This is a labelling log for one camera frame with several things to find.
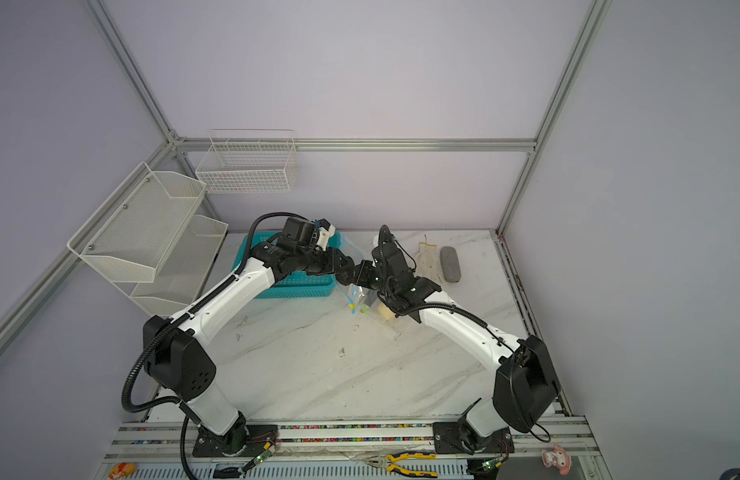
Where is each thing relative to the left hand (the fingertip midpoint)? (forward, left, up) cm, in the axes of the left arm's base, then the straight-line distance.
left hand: (345, 265), depth 81 cm
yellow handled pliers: (-43, -11, -22) cm, 49 cm away
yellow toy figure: (-44, +51, -22) cm, 71 cm away
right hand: (-2, -2, +2) cm, 3 cm away
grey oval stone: (+17, -36, -20) cm, 44 cm away
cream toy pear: (-6, -11, -16) cm, 20 cm away
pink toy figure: (-42, -52, -19) cm, 70 cm away
